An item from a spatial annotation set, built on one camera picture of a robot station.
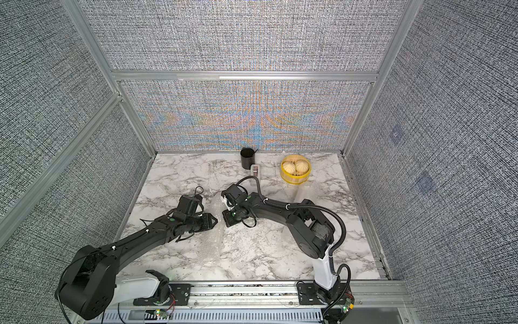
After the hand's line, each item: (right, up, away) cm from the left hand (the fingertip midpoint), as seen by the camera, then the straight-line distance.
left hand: (217, 221), depth 87 cm
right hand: (+3, +2, +1) cm, 4 cm away
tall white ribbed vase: (+38, +11, +12) cm, 41 cm away
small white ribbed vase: (+5, +8, -7) cm, 12 cm away
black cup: (+12, +29, +22) cm, 38 cm away
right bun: (+41, +24, +19) cm, 51 cm away
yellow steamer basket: (+38, +18, +17) cm, 45 cm away
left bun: (+34, +23, +19) cm, 46 cm away
